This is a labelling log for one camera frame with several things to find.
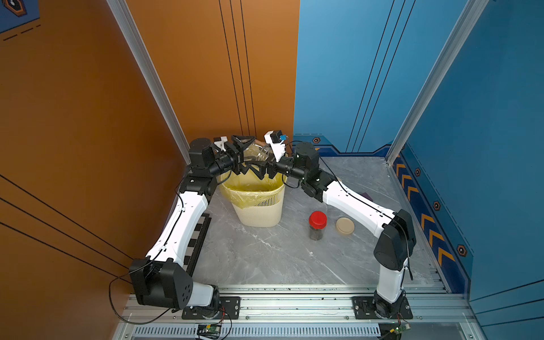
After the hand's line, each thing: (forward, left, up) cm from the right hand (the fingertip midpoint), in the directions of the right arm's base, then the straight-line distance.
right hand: (255, 154), depth 71 cm
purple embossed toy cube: (+6, -49, -33) cm, 59 cm away
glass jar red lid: (-11, -23, -25) cm, 36 cm away
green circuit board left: (-45, +16, -40) cm, 63 cm away
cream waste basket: (-6, -2, -30) cm, 30 cm away
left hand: (+1, -1, +3) cm, 4 cm away
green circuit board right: (-44, -48, -38) cm, 76 cm away
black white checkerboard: (-17, +26, -33) cm, 45 cm away
